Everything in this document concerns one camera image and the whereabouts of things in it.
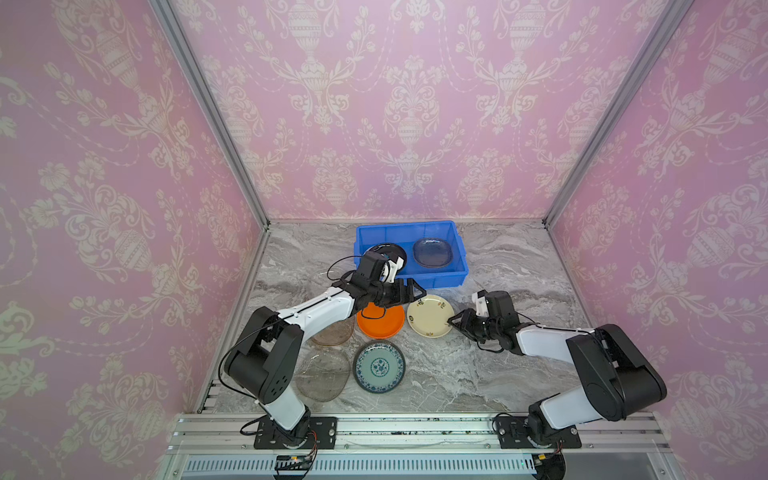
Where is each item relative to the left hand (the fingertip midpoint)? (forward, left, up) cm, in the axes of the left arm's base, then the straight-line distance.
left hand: (418, 297), depth 84 cm
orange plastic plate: (-2, +11, -12) cm, 16 cm away
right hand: (-2, -11, -11) cm, 16 cm away
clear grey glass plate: (-17, +27, -14) cm, 35 cm away
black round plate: (+25, +8, -10) cm, 28 cm away
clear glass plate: (+25, -7, -11) cm, 28 cm away
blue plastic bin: (+39, +2, -15) cm, 42 cm away
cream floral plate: (+1, -4, -13) cm, 14 cm away
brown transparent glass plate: (-5, +24, -14) cm, 28 cm away
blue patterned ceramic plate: (-15, +11, -14) cm, 23 cm away
